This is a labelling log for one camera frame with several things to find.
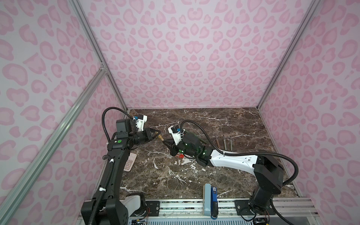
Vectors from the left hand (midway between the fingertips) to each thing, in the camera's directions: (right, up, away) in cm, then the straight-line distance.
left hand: (159, 131), depth 75 cm
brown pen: (+37, -10, +23) cm, 44 cm away
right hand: (+3, -7, +1) cm, 8 cm away
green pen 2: (+46, -11, +23) cm, 52 cm away
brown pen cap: (+1, -3, -1) cm, 4 cm away
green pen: (+42, -11, +23) cm, 49 cm away
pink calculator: (-21, -19, +16) cm, 32 cm away
